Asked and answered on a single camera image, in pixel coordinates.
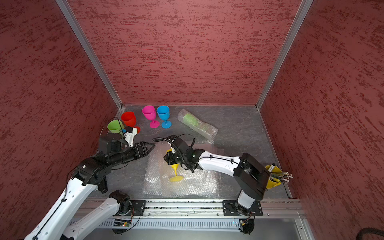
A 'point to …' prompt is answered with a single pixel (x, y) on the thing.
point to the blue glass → (163, 112)
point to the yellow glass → (176, 178)
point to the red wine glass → (129, 119)
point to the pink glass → (149, 111)
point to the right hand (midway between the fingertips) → (164, 162)
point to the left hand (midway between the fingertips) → (150, 150)
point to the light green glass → (190, 120)
